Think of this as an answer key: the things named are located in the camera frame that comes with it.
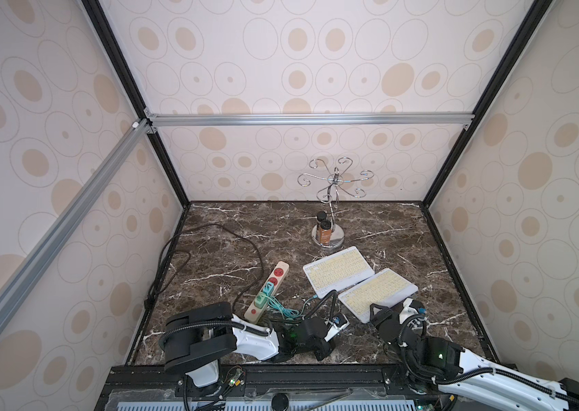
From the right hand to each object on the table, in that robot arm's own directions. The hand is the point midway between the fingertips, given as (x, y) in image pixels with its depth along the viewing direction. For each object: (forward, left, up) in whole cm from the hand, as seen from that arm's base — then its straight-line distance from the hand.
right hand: (377, 311), depth 81 cm
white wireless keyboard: (+10, -6, -4) cm, 12 cm away
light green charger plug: (+1, +37, +2) cm, 38 cm away
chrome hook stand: (+36, +15, +17) cm, 43 cm away
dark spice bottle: (+35, +18, +6) cm, 40 cm away
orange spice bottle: (+28, +16, +4) cm, 33 cm away
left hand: (-9, +10, -3) cm, 14 cm away
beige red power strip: (-1, +40, -4) cm, 40 cm away
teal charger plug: (+5, +35, +1) cm, 36 cm away
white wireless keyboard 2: (+17, +11, -6) cm, 21 cm away
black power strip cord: (+38, +68, -5) cm, 78 cm away
